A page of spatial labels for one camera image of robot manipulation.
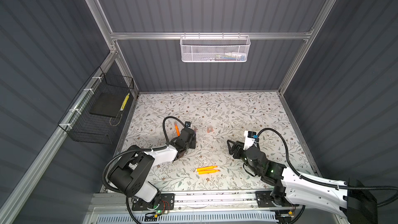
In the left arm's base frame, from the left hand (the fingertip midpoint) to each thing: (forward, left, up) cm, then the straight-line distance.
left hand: (191, 137), depth 93 cm
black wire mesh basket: (+1, +44, +25) cm, 50 cm away
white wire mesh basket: (+57, -19, +25) cm, 66 cm away
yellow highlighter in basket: (+8, +33, +25) cm, 42 cm away
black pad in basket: (+6, +39, +27) cm, 48 cm away
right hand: (-11, -21, +11) cm, 26 cm away
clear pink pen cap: (+6, -11, -2) cm, 13 cm away
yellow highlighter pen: (-20, -9, -3) cm, 22 cm away
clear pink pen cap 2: (+6, -12, -3) cm, 14 cm away
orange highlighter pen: (-18, -8, -4) cm, 19 cm away
